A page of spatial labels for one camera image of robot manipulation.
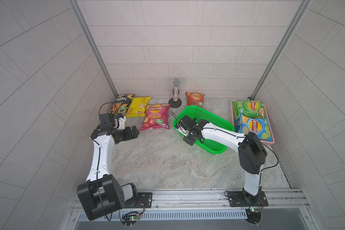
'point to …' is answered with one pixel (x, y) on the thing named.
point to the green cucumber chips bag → (252, 108)
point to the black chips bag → (121, 104)
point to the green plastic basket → (214, 146)
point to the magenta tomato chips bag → (156, 116)
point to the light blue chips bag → (260, 126)
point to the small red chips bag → (195, 98)
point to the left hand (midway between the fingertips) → (133, 130)
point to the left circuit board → (130, 218)
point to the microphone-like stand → (175, 102)
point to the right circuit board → (254, 215)
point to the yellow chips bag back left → (137, 107)
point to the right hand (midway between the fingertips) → (188, 137)
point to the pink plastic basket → (266, 143)
